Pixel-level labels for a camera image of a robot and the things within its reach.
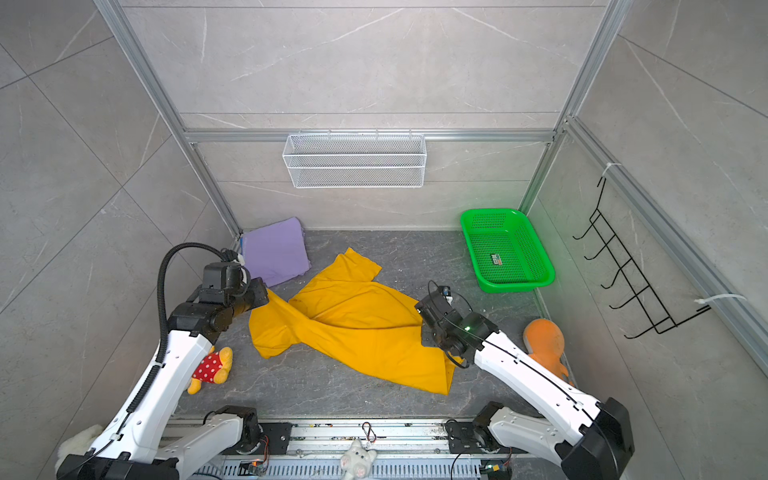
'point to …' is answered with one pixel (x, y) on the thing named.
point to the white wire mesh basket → (354, 161)
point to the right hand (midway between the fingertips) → (436, 331)
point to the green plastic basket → (505, 255)
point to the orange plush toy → (545, 342)
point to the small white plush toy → (356, 461)
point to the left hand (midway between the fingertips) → (262, 283)
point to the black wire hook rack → (660, 318)
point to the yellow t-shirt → (347, 315)
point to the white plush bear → (78, 443)
